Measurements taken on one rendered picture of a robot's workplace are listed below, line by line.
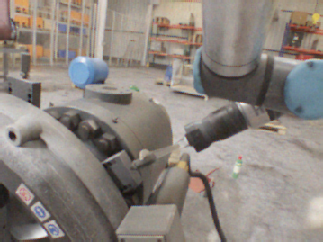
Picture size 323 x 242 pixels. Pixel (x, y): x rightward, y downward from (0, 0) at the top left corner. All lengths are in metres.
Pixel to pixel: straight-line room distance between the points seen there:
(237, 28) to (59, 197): 0.36
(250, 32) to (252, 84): 0.12
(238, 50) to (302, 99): 0.13
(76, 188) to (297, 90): 0.39
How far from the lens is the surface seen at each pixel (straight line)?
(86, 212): 0.40
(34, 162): 0.41
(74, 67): 1.19
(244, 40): 0.27
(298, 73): 0.35
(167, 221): 0.40
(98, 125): 0.73
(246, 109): 0.48
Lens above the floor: 1.10
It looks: 17 degrees down
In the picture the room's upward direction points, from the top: 9 degrees clockwise
